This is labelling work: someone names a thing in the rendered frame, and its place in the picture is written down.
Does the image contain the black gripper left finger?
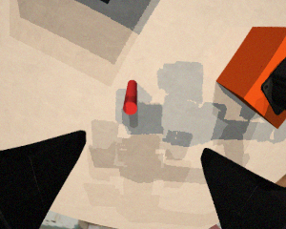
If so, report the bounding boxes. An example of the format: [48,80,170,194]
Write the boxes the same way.
[0,130,87,229]

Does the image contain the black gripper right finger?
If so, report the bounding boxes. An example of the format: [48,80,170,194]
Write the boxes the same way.
[200,148,286,229]

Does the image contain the red peg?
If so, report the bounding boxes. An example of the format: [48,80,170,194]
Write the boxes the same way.
[124,80,138,115]

